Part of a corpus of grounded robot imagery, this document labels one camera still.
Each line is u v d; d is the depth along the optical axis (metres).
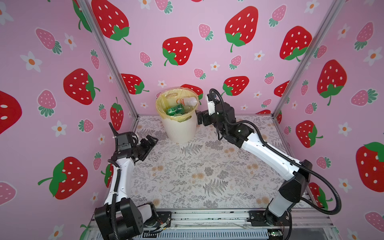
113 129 0.61
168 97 0.98
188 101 0.88
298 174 0.43
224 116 0.51
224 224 0.73
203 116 0.64
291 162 0.44
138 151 0.71
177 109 0.97
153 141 0.74
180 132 0.93
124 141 0.61
